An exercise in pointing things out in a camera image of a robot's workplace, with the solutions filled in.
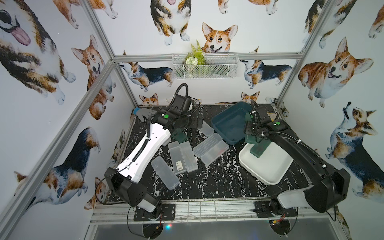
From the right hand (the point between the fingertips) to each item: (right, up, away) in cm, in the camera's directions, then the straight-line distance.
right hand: (248, 127), depth 80 cm
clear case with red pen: (-17, -17, +14) cm, 28 cm away
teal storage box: (-3, 0, +33) cm, 33 cm away
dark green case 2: (+11, -15, +14) cm, 23 cm away
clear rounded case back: (-22, -3, +26) cm, 34 cm away
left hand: (-27, +5, -6) cm, 28 cm away
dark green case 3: (-1, -5, -6) cm, 8 cm away
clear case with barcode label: (-40, -20, +12) cm, 46 cm away
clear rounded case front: (-43, -29, +4) cm, 52 cm away
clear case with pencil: (-33, -19, +12) cm, 40 cm away
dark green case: (-41, -7, +23) cm, 47 cm away
